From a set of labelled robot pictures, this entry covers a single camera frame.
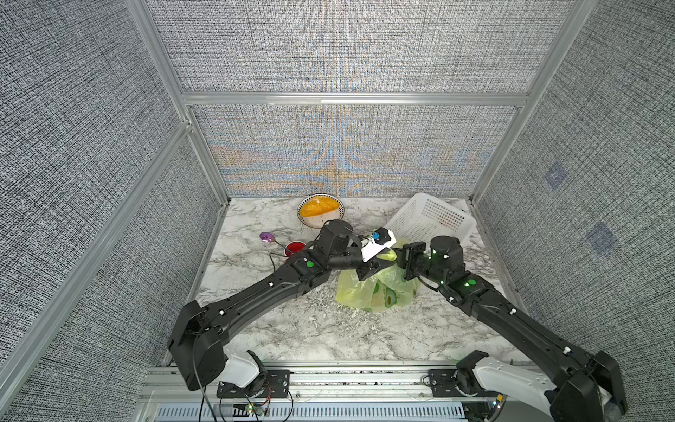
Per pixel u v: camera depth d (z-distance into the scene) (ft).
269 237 3.03
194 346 1.35
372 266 2.00
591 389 1.26
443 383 2.38
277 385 2.41
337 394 2.39
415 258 2.22
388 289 2.49
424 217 3.67
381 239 1.89
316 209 3.54
